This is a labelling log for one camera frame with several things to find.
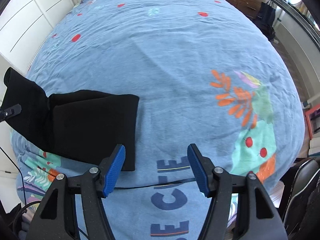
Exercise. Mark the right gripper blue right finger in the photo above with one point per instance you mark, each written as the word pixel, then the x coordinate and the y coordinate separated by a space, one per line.
pixel 202 168

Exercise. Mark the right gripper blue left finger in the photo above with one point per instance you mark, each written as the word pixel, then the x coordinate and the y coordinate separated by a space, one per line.
pixel 110 169

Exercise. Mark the black pants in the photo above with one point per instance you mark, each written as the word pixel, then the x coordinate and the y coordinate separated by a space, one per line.
pixel 84 126

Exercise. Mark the blue patterned bed cover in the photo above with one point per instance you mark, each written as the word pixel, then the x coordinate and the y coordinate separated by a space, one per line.
pixel 204 74

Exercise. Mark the black office chair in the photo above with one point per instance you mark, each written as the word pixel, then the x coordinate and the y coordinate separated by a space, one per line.
pixel 299 205

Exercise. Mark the white wardrobe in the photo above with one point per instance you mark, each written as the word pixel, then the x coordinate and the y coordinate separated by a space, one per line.
pixel 25 26

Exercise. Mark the black bag on floor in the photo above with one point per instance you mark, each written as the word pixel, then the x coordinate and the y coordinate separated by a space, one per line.
pixel 265 18

